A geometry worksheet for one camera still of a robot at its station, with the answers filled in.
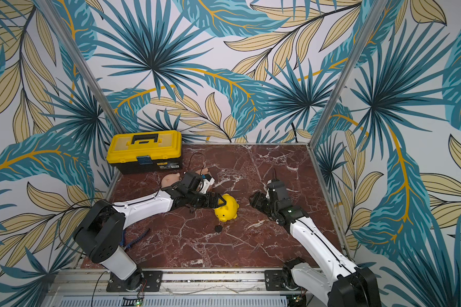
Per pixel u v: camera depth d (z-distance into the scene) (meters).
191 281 0.75
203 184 0.73
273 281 0.73
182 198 0.67
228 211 0.83
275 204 0.62
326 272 0.44
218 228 0.88
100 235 0.45
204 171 1.04
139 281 0.68
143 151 0.94
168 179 0.92
